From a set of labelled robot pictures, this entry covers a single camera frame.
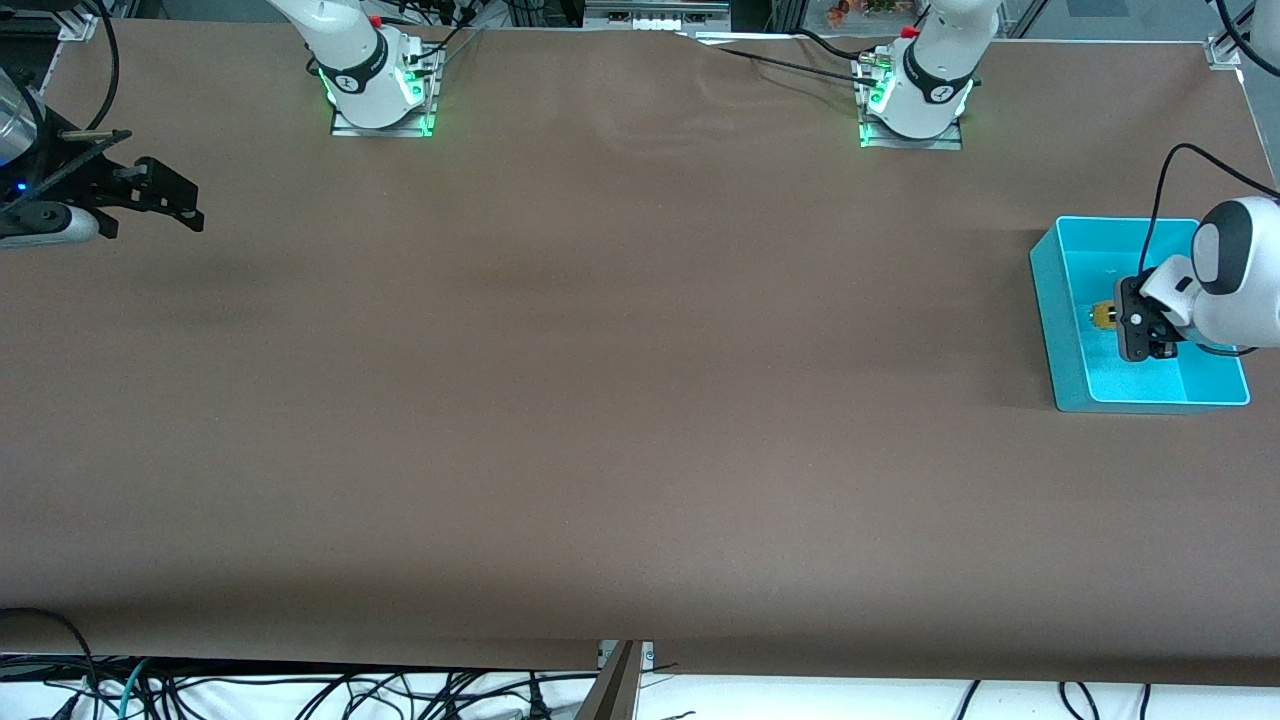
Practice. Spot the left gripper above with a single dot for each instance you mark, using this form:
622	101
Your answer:
1160	349

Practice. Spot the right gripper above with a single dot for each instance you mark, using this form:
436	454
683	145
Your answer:
82	178

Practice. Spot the yellow toy beetle car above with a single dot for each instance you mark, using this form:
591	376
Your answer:
1103	316

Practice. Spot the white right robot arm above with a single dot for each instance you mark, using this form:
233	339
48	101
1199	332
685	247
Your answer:
350	60

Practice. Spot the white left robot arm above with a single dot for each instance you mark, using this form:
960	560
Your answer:
1240	290

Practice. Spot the cyan plastic bin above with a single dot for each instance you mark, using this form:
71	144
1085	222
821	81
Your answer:
1045	320

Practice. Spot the orange background object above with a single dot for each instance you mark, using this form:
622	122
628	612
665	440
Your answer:
840	12

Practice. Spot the white power strip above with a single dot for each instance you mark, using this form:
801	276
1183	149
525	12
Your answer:
655	22

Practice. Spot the brown table cover sheet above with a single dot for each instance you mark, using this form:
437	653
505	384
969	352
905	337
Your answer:
640	450

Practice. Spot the aluminium frame corner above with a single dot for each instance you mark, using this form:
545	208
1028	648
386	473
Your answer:
80	25
1222	50

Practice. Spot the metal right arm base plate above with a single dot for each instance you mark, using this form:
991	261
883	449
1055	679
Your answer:
420	120

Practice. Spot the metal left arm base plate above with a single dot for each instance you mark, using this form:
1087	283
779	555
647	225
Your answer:
945	140

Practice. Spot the metal table bracket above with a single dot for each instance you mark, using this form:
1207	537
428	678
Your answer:
618	690

